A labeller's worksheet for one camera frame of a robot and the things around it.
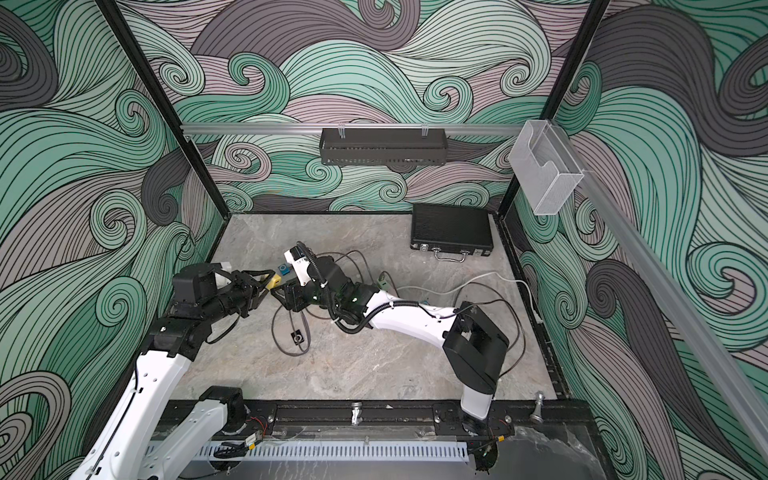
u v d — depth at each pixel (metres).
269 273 0.71
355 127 0.95
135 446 0.40
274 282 0.71
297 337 0.86
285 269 1.03
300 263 0.66
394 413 0.75
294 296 0.63
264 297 0.70
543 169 0.78
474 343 0.44
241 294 0.63
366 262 0.85
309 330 0.71
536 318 0.95
